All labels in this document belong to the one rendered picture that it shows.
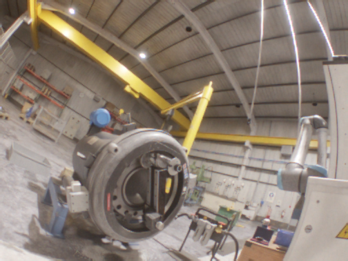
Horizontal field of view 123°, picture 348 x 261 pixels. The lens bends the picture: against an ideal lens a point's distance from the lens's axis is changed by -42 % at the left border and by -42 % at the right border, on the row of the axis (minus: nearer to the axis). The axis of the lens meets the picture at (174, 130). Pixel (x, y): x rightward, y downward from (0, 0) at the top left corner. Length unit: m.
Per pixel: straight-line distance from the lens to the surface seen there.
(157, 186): 0.96
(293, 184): 1.08
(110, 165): 0.77
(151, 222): 0.99
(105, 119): 1.50
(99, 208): 0.83
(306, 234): 0.48
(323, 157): 1.44
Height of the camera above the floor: 0.72
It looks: 16 degrees up
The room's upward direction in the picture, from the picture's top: 23 degrees clockwise
